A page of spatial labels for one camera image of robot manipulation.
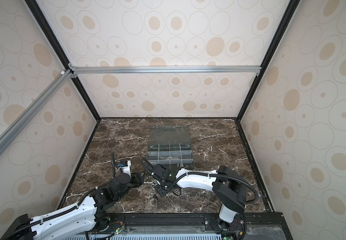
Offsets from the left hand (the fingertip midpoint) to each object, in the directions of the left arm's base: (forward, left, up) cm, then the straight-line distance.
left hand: (146, 171), depth 81 cm
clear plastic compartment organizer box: (+20, -12, -5) cm, 24 cm away
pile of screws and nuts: (-8, -4, -9) cm, 12 cm away
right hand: (-7, -8, -8) cm, 14 cm away
